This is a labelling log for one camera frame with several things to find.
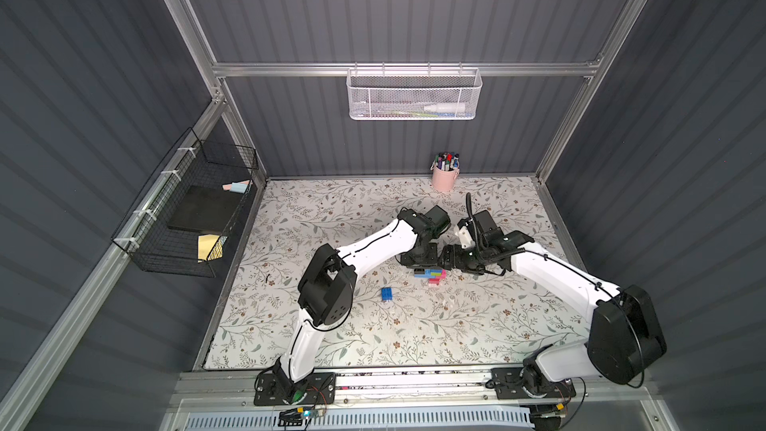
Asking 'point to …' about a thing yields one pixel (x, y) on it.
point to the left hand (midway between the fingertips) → (432, 271)
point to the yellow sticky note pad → (205, 242)
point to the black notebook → (206, 209)
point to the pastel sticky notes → (237, 187)
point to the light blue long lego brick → (427, 273)
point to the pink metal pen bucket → (444, 181)
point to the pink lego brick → (437, 279)
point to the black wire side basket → (154, 246)
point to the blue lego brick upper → (387, 293)
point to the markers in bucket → (446, 161)
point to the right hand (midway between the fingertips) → (448, 266)
